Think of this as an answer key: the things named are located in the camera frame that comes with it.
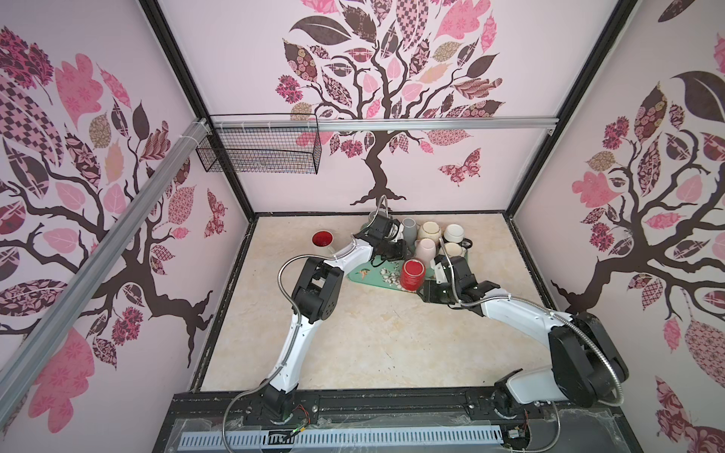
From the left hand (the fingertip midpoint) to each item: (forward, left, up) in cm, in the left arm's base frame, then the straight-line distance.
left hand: (409, 256), depth 99 cm
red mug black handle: (-9, 0, +2) cm, 9 cm away
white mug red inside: (+9, +32, 0) cm, 34 cm away
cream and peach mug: (+8, -8, +5) cm, 12 cm away
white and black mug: (+9, -18, +3) cm, 20 cm away
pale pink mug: (0, -5, +4) cm, 7 cm away
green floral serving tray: (-3, +8, -6) cm, 11 cm away
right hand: (-14, -2, +2) cm, 14 cm away
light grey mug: (+9, -1, +3) cm, 10 cm away
